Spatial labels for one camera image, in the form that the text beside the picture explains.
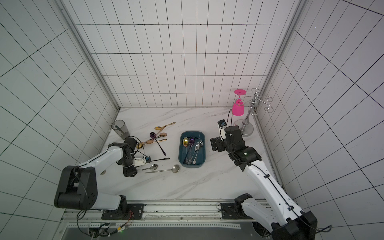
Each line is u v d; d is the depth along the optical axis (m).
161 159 0.91
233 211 0.73
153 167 0.85
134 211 0.73
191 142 0.98
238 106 0.98
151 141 0.99
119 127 0.90
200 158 0.92
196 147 0.95
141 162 0.80
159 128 1.07
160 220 0.72
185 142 0.97
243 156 0.51
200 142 0.97
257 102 0.86
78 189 0.43
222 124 0.65
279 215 0.40
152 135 1.01
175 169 0.86
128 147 0.67
